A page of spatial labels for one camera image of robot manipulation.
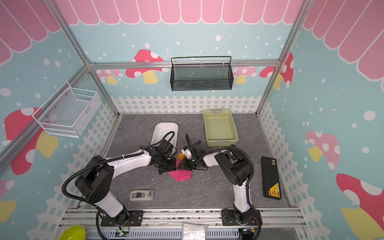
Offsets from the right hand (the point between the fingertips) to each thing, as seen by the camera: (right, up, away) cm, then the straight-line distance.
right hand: (177, 167), depth 90 cm
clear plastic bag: (+9, -23, -22) cm, 33 cm away
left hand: (-1, -1, -3) cm, 4 cm away
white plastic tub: (-14, +24, +18) cm, 33 cm away
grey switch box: (-18, -12, -11) cm, 24 cm away
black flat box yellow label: (+55, -5, -3) cm, 56 cm away
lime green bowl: (-46, -25, -21) cm, 56 cm away
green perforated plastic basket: (+29, +25, +22) cm, 45 cm away
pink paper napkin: (+2, -4, -2) cm, 5 cm away
